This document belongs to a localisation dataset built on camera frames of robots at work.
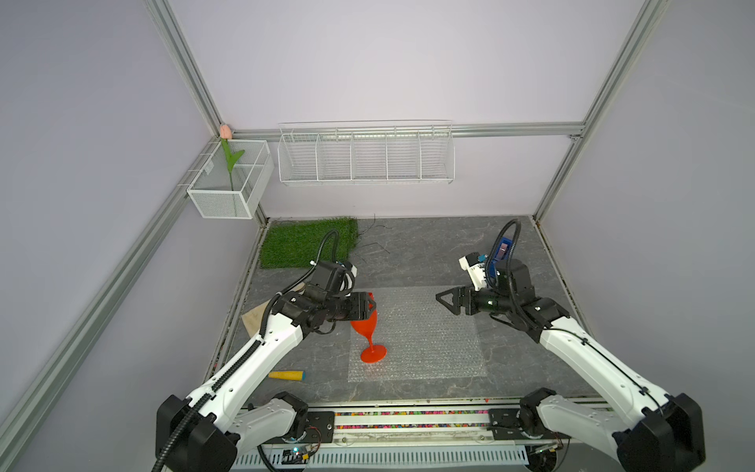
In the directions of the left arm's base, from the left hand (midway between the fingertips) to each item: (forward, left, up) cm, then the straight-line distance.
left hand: (365, 308), depth 76 cm
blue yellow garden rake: (-11, +23, -16) cm, 30 cm away
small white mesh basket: (+39, +38, +14) cm, 56 cm away
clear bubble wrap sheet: (-3, -17, -17) cm, 24 cm away
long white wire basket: (+58, -2, +9) cm, 58 cm away
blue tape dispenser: (+24, -48, -10) cm, 55 cm away
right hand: (+2, -21, +2) cm, 22 cm away
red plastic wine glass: (-4, 0, -4) cm, 5 cm away
